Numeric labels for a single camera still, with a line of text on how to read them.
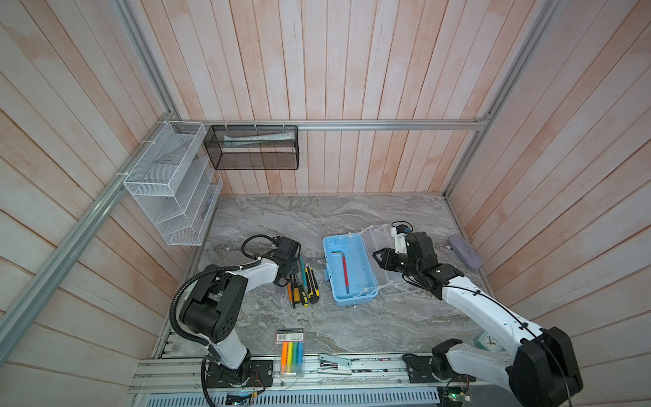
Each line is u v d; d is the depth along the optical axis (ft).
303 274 3.01
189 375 2.45
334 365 2.41
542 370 1.30
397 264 2.35
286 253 2.50
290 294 2.90
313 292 2.89
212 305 1.53
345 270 3.13
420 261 2.05
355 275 3.13
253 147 3.42
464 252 3.21
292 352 2.50
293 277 3.05
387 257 2.40
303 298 2.82
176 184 2.35
